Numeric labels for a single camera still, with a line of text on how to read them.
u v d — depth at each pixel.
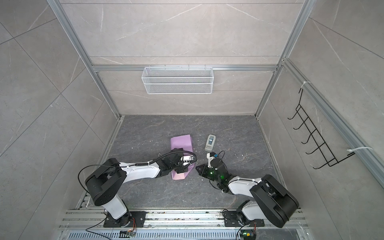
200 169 0.80
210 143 0.99
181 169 0.82
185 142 0.96
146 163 0.59
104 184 0.46
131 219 0.72
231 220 0.72
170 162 0.69
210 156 0.82
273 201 0.42
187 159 0.78
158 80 1.01
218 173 0.68
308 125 0.71
